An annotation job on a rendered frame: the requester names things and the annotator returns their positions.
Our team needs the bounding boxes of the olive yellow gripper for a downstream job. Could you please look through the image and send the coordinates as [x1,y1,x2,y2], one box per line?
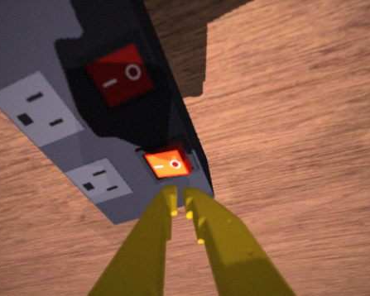
[87,185,297,296]

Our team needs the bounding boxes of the grey power strip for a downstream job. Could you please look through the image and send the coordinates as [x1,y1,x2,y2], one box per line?
[0,0,215,225]

